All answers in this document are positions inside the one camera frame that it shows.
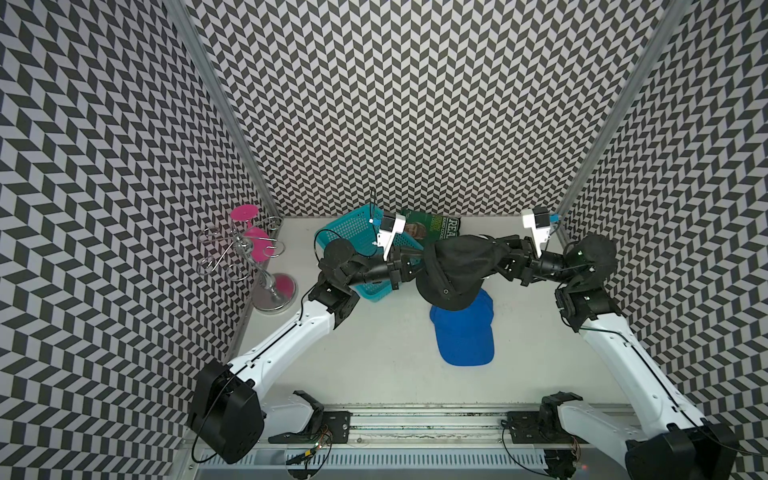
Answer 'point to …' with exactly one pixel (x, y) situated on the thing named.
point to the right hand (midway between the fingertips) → (481, 256)
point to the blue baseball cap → (465, 337)
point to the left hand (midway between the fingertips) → (435, 262)
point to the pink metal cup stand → (243, 247)
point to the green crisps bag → (429, 229)
